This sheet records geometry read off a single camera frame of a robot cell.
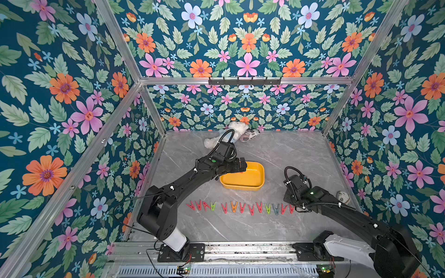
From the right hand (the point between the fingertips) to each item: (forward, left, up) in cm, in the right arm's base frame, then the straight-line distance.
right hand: (288, 197), depth 84 cm
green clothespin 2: (-4, +10, -5) cm, 12 cm away
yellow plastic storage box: (+13, +17, -5) cm, 22 cm away
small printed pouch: (+45, +19, -1) cm, 48 cm away
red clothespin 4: (-5, +32, -5) cm, 32 cm away
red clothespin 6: (-5, +18, -5) cm, 19 cm away
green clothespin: (-4, +38, -4) cm, 38 cm away
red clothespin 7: (-4, +14, -5) cm, 15 cm away
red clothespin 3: (-4, +42, -4) cm, 42 cm away
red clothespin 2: (-3, +45, -5) cm, 46 cm away
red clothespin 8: (-4, +2, -6) cm, 7 cm away
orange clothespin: (-4, +27, -4) cm, 27 cm away
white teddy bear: (+44, +26, +4) cm, 52 cm away
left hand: (+11, +23, +11) cm, 28 cm away
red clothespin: (-4, +49, -5) cm, 49 cm away
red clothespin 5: (-5, +23, -5) cm, 24 cm away
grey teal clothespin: (-5, +6, -4) cm, 9 cm away
